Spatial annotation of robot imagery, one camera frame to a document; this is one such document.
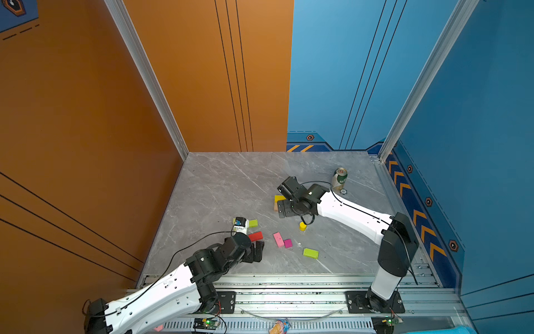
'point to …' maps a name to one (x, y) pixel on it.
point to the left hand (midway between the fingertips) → (255, 242)
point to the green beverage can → (339, 177)
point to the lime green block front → (311, 253)
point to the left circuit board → (206, 323)
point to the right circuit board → (391, 321)
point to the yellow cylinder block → (302, 226)
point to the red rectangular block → (256, 236)
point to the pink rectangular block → (279, 239)
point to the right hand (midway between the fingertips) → (288, 208)
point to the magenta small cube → (288, 243)
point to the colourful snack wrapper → (279, 327)
